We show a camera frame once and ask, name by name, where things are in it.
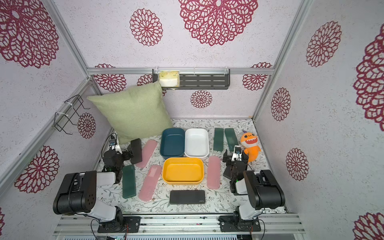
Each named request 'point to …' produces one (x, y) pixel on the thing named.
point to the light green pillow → (136, 112)
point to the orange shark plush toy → (249, 141)
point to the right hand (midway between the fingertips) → (235, 149)
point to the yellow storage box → (181, 171)
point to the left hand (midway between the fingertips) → (123, 147)
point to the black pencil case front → (187, 197)
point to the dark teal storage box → (172, 142)
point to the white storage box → (196, 144)
